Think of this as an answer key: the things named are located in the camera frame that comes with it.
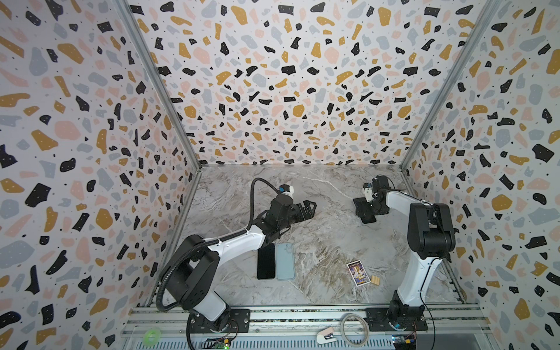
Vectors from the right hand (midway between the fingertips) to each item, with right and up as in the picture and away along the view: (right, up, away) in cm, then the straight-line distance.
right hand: (365, 205), depth 102 cm
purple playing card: (-9, -24, -19) cm, 32 cm away
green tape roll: (-80, -40, -32) cm, 95 cm away
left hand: (-27, +2, -19) cm, 33 cm away
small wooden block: (-3, -26, -21) cm, 34 cm away
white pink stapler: (-23, -39, -32) cm, 56 cm away
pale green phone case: (-37, -22, -15) cm, 46 cm away
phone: (-45, -21, -16) cm, 52 cm away
